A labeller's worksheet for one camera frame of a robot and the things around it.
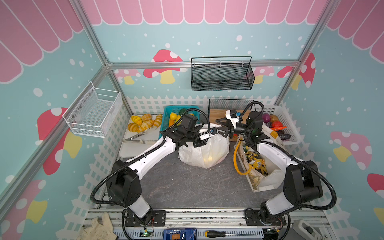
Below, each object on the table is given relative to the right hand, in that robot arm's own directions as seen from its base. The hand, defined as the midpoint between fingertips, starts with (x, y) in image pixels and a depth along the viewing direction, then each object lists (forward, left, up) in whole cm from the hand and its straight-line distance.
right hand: (215, 124), depth 76 cm
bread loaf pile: (+23, +48, -24) cm, 59 cm away
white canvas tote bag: (-15, -29, -26) cm, 42 cm away
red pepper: (+19, -48, -23) cm, 56 cm away
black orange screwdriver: (-44, +1, -26) cm, 51 cm away
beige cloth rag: (-42, +57, -29) cm, 76 cm away
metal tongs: (+9, +55, -26) cm, 62 cm away
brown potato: (+28, -49, -25) cm, 61 cm away
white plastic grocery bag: (-7, 0, -17) cm, 19 cm away
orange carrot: (+15, -47, -22) cm, 54 cm away
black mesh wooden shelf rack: (+40, -8, -25) cm, 48 cm away
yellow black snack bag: (-13, -23, -17) cm, 31 cm away
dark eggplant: (+6, -47, -19) cm, 51 cm away
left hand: (-2, +4, -8) cm, 9 cm away
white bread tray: (+7, +52, -26) cm, 59 cm away
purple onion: (+26, -42, -23) cm, 54 cm away
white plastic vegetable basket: (+29, -52, -21) cm, 63 cm away
